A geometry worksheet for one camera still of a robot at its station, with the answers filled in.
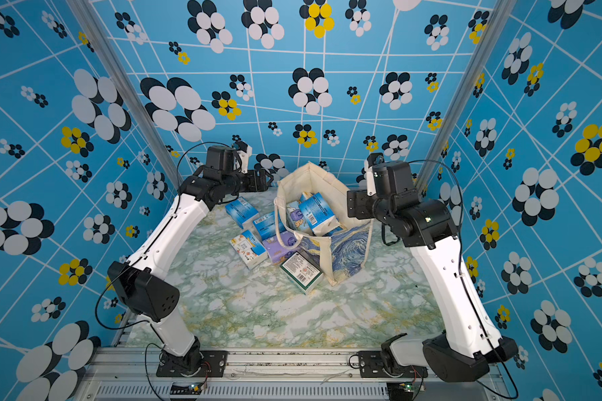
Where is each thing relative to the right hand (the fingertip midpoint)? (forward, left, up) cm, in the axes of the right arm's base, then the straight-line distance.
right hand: (368, 194), depth 65 cm
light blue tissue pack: (+8, +21, -20) cm, 30 cm away
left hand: (+15, +30, -6) cm, 34 cm away
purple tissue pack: (+2, +29, -32) cm, 43 cm away
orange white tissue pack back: (+3, +38, -31) cm, 50 cm away
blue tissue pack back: (+21, +44, -31) cm, 58 cm away
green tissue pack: (-6, +18, -33) cm, 38 cm away
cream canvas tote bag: (-4, +4, -23) cm, 24 cm away
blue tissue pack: (+5, +13, -14) cm, 20 cm away
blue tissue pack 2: (+14, +34, -32) cm, 48 cm away
